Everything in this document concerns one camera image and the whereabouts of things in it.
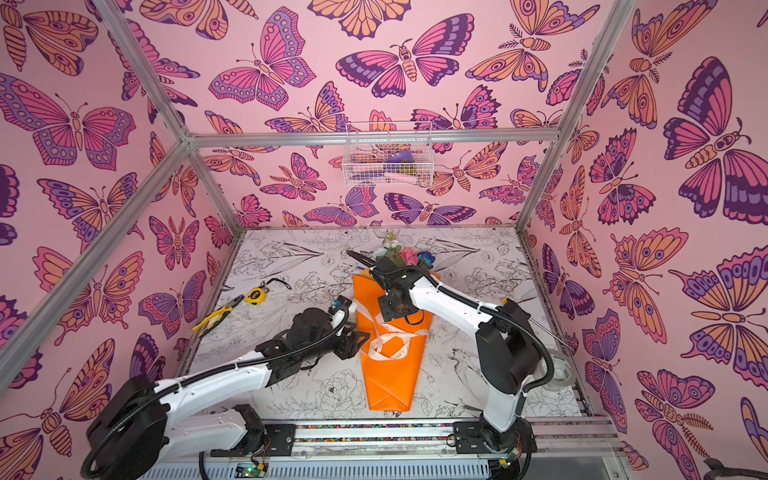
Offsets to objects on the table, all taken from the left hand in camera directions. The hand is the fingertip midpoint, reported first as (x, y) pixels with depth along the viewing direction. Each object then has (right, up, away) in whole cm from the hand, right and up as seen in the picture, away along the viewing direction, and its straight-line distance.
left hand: (364, 328), depth 80 cm
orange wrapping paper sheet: (+8, -7, +4) cm, 11 cm away
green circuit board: (-27, -33, -8) cm, 43 cm away
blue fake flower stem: (+19, +19, +24) cm, 36 cm away
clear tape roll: (+55, -14, +3) cm, 57 cm away
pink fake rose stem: (+14, +19, +24) cm, 33 cm away
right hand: (+8, +4, +7) cm, 11 cm away
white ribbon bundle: (+6, -3, +8) cm, 10 cm away
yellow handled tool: (-50, -2, +15) cm, 52 cm away
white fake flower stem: (+8, +23, +29) cm, 37 cm away
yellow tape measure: (-38, +6, +19) cm, 43 cm away
